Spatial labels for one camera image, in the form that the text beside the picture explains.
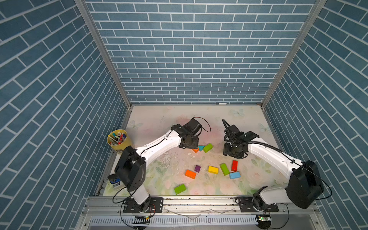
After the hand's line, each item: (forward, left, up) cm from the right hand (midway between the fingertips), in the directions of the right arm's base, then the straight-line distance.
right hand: (227, 153), depth 84 cm
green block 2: (-7, +1, -8) cm, 10 cm away
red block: (-4, -5, -7) cm, 10 cm away
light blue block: (-10, -5, -7) cm, 13 cm away
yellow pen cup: (+3, +68, +2) cm, 68 cm away
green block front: (-20, +26, -8) cm, 34 cm away
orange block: (+4, +19, -6) cm, 20 cm away
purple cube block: (-8, +17, -6) cm, 20 cm away
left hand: (+2, +19, +3) cm, 19 cm away
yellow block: (-8, +8, -7) cm, 13 cm away
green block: (+7, +11, -7) cm, 14 cm away
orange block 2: (-11, +21, -8) cm, 25 cm away
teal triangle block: (+6, +16, -6) cm, 18 cm away
